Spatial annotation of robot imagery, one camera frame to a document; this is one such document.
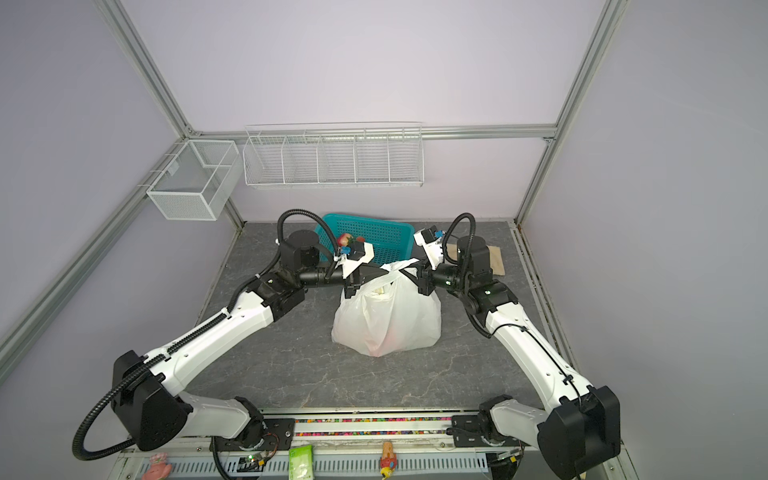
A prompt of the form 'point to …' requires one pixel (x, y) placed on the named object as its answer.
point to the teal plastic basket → (391, 240)
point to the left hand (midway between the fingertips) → (385, 272)
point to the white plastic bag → (388, 315)
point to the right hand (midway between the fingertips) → (402, 268)
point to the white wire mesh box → (194, 183)
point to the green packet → (300, 463)
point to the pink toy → (159, 469)
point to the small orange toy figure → (388, 460)
